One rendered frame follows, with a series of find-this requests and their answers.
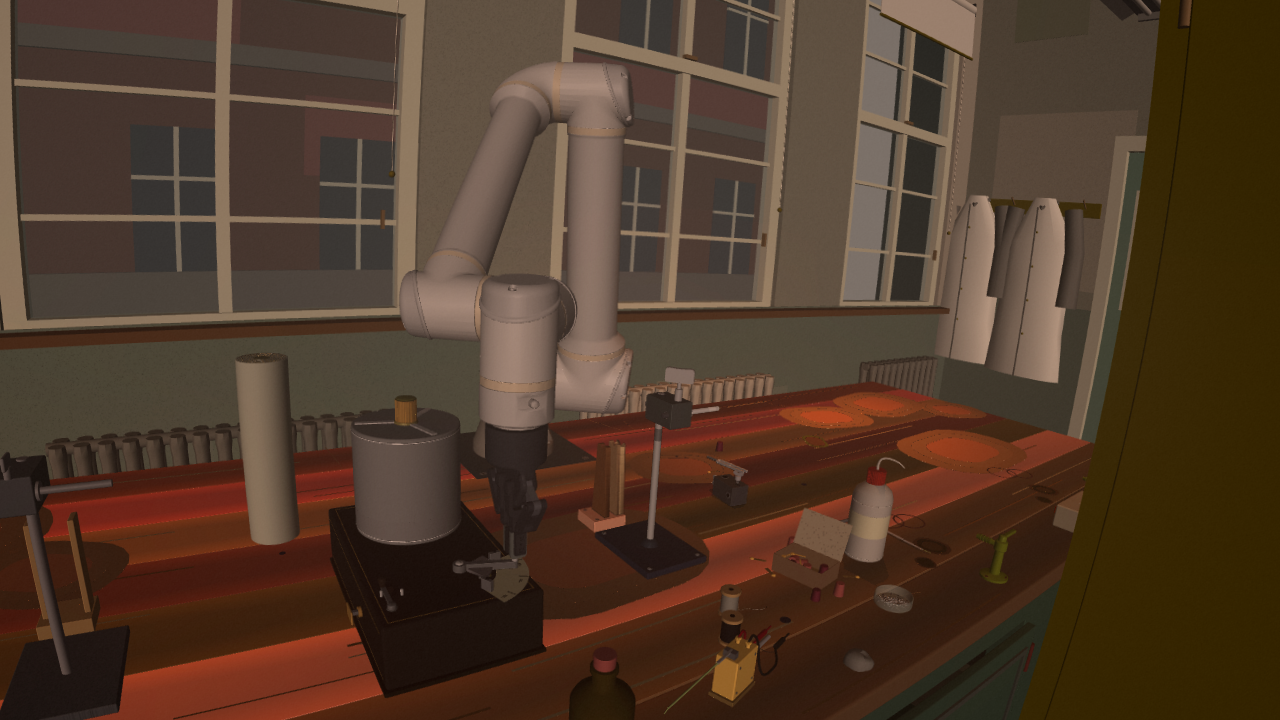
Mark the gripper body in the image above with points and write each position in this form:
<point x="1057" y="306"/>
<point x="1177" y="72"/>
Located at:
<point x="518" y="450"/>

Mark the white wash bottle red cap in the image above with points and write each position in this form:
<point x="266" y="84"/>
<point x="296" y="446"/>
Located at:
<point x="869" y="520"/>

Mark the green bench cabinet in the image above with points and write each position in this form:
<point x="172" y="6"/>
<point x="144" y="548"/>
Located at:
<point x="960" y="670"/>

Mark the cream roller blind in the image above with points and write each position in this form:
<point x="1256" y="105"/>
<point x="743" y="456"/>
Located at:
<point x="930" y="25"/>

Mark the black drum base box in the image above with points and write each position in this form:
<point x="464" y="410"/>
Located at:
<point x="440" y="630"/>

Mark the small white shell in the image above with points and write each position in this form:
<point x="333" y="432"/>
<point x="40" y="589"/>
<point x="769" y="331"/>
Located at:
<point x="859" y="661"/>

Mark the brown drum knob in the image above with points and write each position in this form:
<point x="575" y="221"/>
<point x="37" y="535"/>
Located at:
<point x="405" y="411"/>

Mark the open cardboard box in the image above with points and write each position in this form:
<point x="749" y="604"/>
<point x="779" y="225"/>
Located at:
<point x="815" y="545"/>

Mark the pale dial plate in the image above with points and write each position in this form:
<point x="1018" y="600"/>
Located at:
<point x="512" y="584"/>

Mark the small dark winding key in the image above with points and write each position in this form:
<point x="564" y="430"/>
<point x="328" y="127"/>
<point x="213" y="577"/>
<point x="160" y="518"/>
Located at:
<point x="388" y="598"/>

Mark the small white dish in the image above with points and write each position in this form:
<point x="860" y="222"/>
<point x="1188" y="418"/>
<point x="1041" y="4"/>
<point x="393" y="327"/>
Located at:
<point x="894" y="598"/>

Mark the pale grey radiator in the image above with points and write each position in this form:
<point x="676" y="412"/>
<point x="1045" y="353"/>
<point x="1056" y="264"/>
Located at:
<point x="735" y="386"/>

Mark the light wooden rack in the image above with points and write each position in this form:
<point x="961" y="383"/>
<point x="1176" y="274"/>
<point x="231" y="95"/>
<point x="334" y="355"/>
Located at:
<point x="82" y="590"/>

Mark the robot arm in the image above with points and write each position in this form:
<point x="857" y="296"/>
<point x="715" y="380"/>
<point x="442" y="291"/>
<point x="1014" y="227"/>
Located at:
<point x="585" y="250"/>

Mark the pale frame door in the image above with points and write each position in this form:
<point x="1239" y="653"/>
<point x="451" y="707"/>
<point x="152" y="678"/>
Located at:
<point x="1100" y="300"/>

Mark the yellow brass device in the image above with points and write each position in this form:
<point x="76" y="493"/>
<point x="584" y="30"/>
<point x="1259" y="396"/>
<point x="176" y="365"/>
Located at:
<point x="734" y="672"/>

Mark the dark brown cupboard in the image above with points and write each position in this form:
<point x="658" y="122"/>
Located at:
<point x="1190" y="400"/>

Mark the grey hanging coat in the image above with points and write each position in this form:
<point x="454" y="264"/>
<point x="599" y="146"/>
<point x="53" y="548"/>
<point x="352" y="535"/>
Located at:
<point x="1070" y="260"/>
<point x="1005" y="250"/>

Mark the dark bottle red stopper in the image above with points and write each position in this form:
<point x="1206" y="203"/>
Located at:
<point x="602" y="695"/>

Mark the black boss head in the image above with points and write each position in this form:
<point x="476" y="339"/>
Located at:
<point x="668" y="410"/>

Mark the beige paper roll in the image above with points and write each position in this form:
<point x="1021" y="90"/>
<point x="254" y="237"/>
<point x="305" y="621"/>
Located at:
<point x="266" y="450"/>

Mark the large round cork mat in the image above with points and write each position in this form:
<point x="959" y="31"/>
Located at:
<point x="960" y="450"/>

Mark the black base rod stand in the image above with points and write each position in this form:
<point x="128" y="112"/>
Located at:
<point x="652" y="550"/>

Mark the pale grey clamp screw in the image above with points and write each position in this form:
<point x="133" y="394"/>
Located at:
<point x="680" y="376"/>

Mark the small wooden rack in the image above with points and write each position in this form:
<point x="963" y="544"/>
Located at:
<point x="607" y="485"/>

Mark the dark thread spool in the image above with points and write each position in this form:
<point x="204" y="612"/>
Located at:
<point x="733" y="628"/>

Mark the small green stand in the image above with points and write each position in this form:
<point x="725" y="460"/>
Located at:
<point x="996" y="560"/>

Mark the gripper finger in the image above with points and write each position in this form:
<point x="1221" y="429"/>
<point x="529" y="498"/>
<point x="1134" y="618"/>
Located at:
<point x="532" y="515"/>
<point x="505" y="510"/>

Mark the pale thread spool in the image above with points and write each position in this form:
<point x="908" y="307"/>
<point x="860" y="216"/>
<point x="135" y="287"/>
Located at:
<point x="730" y="600"/>

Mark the small grey radiator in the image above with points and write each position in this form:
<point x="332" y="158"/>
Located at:
<point x="900" y="376"/>

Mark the tall cream frame window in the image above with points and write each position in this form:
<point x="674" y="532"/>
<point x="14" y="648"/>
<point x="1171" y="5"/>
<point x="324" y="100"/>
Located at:
<point x="905" y="170"/>

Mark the wide cream frame window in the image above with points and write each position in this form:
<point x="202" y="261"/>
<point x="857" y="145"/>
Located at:
<point x="225" y="160"/>

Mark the long grey radiator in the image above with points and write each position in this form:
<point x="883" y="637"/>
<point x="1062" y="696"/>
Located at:
<point x="140" y="450"/>

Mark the black stand with boss head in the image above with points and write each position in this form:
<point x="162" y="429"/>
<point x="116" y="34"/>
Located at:
<point x="45" y="600"/>

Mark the black flat sheet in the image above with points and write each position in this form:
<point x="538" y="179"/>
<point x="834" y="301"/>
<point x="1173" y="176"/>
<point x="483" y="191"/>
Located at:
<point x="570" y="448"/>

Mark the grey speed lever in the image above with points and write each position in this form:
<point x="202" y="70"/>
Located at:
<point x="478" y="568"/>

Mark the white lab coat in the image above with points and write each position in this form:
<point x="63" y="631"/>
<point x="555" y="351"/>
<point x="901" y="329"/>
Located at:
<point x="967" y="290"/>
<point x="1030" y="300"/>

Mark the small black clamp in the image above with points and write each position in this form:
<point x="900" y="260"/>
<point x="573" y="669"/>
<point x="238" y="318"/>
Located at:
<point x="730" y="490"/>

